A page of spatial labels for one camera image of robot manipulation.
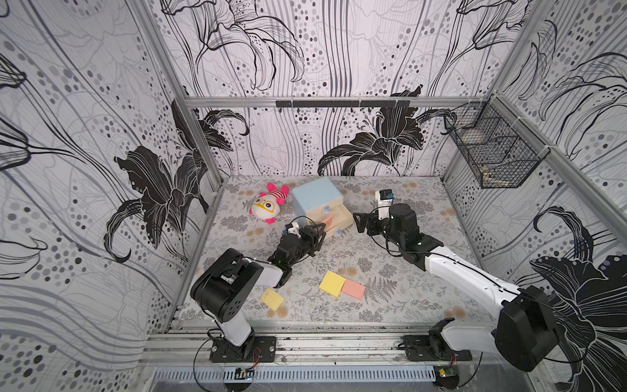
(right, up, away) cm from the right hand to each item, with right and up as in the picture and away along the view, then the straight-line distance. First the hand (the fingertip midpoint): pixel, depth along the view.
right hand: (367, 211), depth 83 cm
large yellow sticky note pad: (-12, -27, +4) cm, 29 cm away
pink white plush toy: (-39, +1, +18) cm, 43 cm away
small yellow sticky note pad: (-33, -31, +1) cm, 45 cm away
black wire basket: (+51, +23, +6) cm, 56 cm away
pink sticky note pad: (-14, -3, +8) cm, 16 cm away
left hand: (-13, -7, +5) cm, 15 cm away
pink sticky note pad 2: (-4, -28, +3) cm, 28 cm away
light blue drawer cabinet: (-15, +3, +10) cm, 18 cm away
